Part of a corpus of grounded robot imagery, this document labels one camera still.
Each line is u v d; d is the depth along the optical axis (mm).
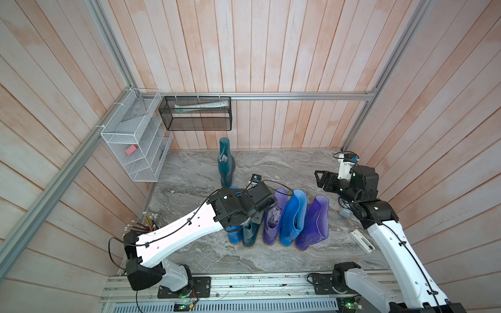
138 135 696
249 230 614
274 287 746
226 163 823
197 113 1066
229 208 418
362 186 510
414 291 388
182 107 903
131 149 822
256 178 581
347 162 637
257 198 466
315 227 623
